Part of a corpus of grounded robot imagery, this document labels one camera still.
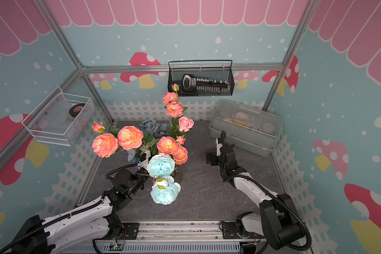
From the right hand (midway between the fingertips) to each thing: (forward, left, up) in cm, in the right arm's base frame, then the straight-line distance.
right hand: (212, 151), depth 88 cm
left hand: (-10, +24, +13) cm, 29 cm away
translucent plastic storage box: (+12, -23, +5) cm, 26 cm away
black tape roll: (+12, +69, +22) cm, 74 cm away
